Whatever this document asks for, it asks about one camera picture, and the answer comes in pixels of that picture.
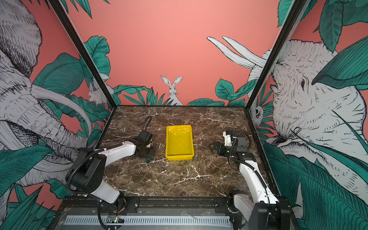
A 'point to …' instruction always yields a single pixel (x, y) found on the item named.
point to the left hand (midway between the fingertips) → (152, 151)
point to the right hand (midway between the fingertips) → (214, 144)
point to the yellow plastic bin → (179, 143)
